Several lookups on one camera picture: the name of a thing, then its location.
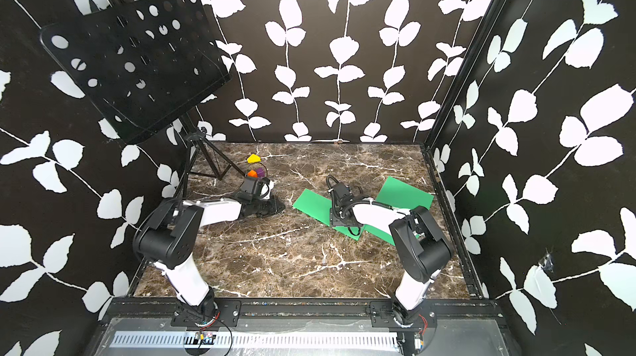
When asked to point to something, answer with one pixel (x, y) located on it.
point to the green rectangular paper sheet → (319, 208)
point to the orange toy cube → (252, 174)
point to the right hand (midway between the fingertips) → (339, 215)
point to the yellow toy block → (253, 158)
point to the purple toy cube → (260, 171)
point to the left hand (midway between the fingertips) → (286, 202)
